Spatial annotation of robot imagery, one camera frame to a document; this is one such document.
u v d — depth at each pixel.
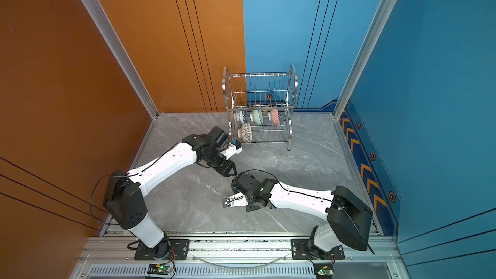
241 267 0.71
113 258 0.73
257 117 1.03
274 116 1.03
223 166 0.71
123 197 0.44
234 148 0.75
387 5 0.76
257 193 0.61
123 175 0.46
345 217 0.41
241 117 1.02
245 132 0.96
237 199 0.68
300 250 0.72
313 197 0.47
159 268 0.71
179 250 0.73
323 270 0.70
